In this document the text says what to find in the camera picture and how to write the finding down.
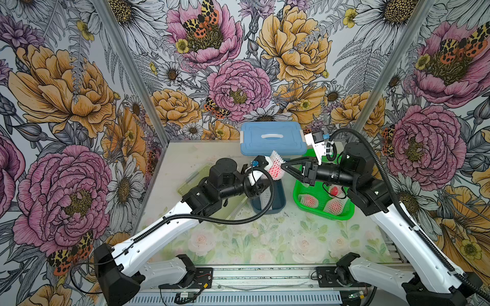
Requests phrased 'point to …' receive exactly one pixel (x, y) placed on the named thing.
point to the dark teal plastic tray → (279, 200)
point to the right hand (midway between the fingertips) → (282, 171)
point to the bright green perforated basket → (320, 192)
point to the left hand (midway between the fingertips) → (270, 179)
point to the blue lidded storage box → (260, 138)
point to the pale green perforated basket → (228, 206)
